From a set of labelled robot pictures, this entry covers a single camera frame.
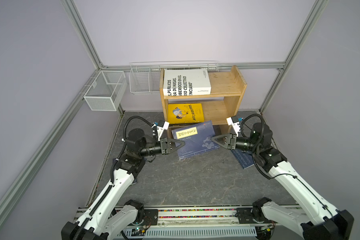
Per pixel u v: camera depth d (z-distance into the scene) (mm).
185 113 871
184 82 685
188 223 736
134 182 843
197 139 640
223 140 618
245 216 731
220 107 963
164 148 562
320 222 387
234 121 620
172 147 606
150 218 728
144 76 986
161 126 609
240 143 589
